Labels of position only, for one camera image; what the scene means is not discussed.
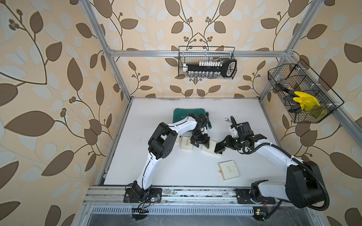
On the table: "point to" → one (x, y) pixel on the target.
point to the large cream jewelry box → (228, 170)
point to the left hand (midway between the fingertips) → (203, 144)
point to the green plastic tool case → (179, 114)
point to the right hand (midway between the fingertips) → (222, 143)
